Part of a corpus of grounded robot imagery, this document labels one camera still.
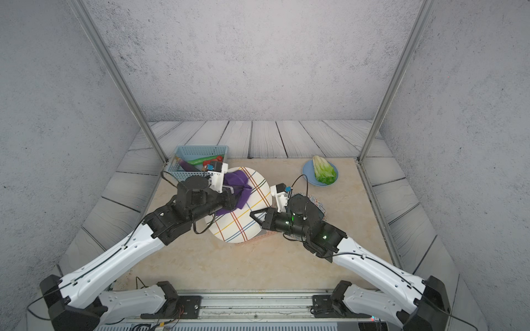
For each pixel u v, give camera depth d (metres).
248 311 0.73
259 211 0.65
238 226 0.67
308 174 1.14
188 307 0.73
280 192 0.63
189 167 1.16
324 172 1.08
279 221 0.59
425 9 0.70
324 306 0.73
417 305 0.39
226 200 0.59
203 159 1.20
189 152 1.22
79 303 0.39
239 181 0.66
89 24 0.73
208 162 1.15
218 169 0.59
